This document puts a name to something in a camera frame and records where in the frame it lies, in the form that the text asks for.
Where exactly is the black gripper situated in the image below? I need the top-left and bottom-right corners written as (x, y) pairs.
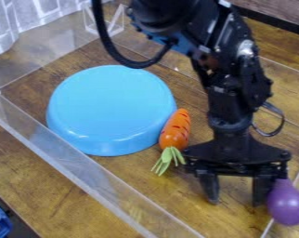
top-left (184, 90), bottom-right (291, 206)

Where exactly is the purple toy eggplant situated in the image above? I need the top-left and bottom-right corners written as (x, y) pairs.
top-left (267, 178), bottom-right (299, 226)

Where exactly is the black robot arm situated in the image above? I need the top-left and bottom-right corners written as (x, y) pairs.
top-left (130, 0), bottom-right (291, 205)

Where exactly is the blue round tray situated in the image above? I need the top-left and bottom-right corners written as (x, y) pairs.
top-left (46, 65), bottom-right (178, 156)

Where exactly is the orange toy carrot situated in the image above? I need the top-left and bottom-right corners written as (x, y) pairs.
top-left (151, 108), bottom-right (191, 176)

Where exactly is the white curtain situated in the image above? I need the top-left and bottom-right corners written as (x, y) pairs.
top-left (0, 0), bottom-right (92, 55)

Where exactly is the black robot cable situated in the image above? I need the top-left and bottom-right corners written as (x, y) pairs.
top-left (91, 0), bottom-right (174, 70)

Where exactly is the clear acrylic enclosure wall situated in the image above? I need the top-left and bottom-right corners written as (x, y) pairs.
top-left (0, 0), bottom-right (299, 238)

